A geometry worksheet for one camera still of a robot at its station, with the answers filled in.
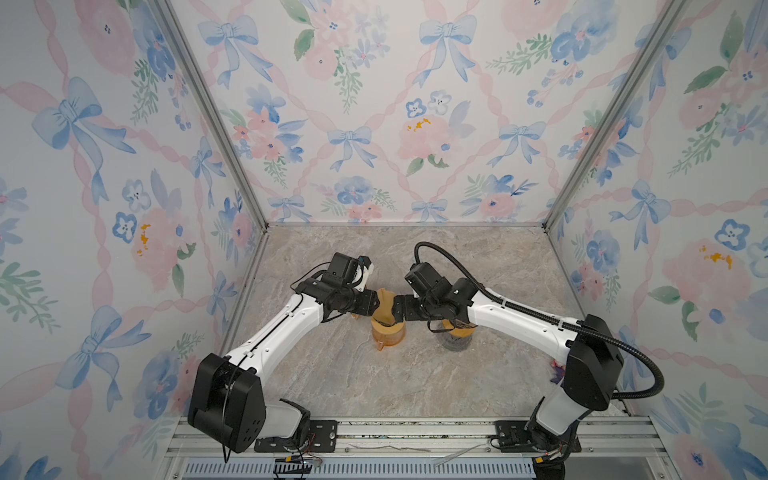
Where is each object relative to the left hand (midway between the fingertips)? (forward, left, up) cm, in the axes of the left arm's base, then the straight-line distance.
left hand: (372, 299), depth 83 cm
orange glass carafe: (-5, -3, -16) cm, 17 cm away
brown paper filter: (-4, -3, -1) cm, 5 cm away
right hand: (-2, -9, -2) cm, 9 cm away
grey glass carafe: (-8, -23, -10) cm, 26 cm away
